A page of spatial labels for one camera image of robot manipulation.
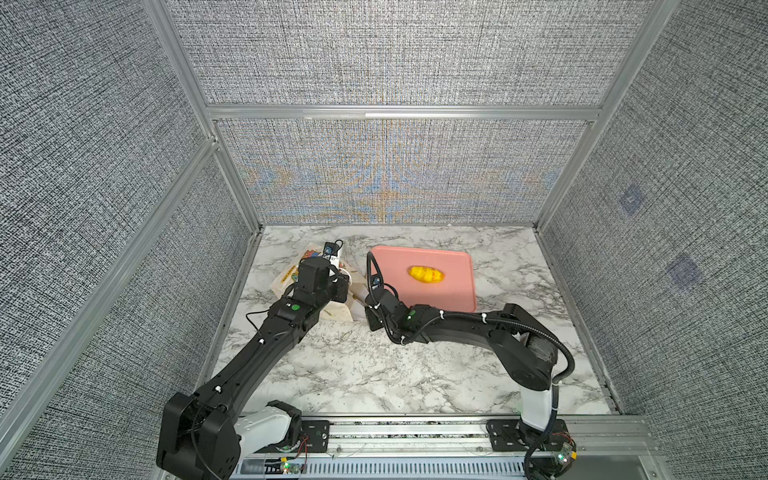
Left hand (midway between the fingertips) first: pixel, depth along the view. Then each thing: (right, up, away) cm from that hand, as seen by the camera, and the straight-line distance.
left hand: (342, 274), depth 82 cm
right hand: (+8, -10, +8) cm, 15 cm away
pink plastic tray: (+37, -8, +22) cm, 43 cm away
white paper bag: (+1, -10, +2) cm, 11 cm away
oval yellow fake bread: (+26, -1, +18) cm, 31 cm away
